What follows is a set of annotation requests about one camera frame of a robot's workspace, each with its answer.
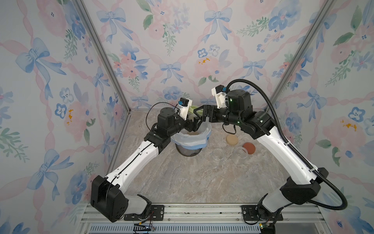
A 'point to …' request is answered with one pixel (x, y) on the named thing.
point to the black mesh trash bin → (187, 152)
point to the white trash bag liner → (195, 140)
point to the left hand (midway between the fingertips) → (199, 113)
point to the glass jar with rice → (218, 155)
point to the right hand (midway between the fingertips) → (201, 109)
